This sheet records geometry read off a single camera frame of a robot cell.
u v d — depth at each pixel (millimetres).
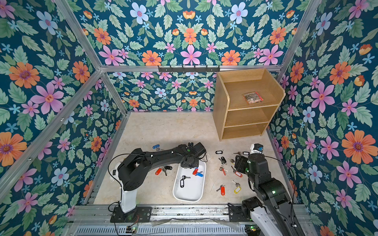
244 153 958
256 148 605
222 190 820
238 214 737
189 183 849
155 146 987
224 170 883
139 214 732
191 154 654
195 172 866
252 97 816
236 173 881
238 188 822
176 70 929
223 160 932
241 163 616
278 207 436
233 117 957
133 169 514
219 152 961
